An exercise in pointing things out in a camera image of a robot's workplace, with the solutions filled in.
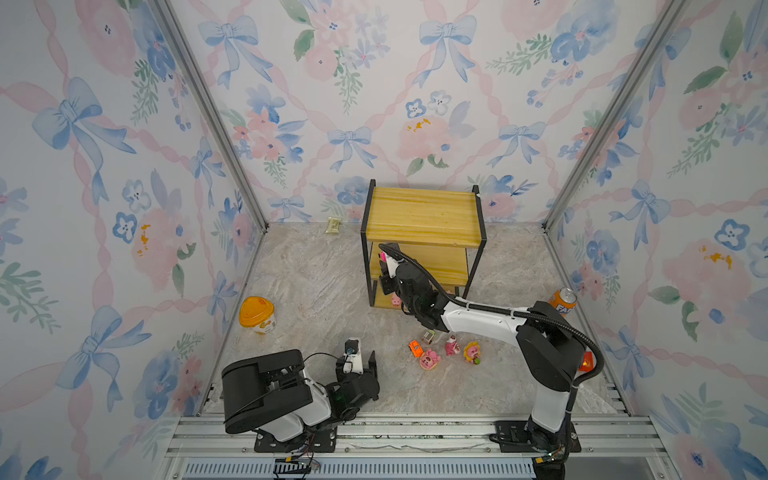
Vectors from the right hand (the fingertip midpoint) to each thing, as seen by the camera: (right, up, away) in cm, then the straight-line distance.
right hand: (386, 258), depth 86 cm
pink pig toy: (+3, -11, -10) cm, 15 cm away
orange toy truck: (+9, -26, +1) cm, 28 cm away
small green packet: (-21, +13, +34) cm, 42 cm away
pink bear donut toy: (+12, -29, -3) cm, 31 cm away
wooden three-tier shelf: (+15, +7, -12) cm, 21 cm away
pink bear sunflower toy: (+24, -27, -2) cm, 36 cm away
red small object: (+57, -29, -2) cm, 64 cm away
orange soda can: (+52, -12, +1) cm, 53 cm away
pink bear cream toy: (+19, -25, -1) cm, 32 cm away
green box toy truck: (+12, -23, +2) cm, 27 cm away
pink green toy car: (-1, +1, -20) cm, 20 cm away
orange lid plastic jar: (-36, -16, -2) cm, 39 cm away
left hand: (-5, -28, +1) cm, 28 cm away
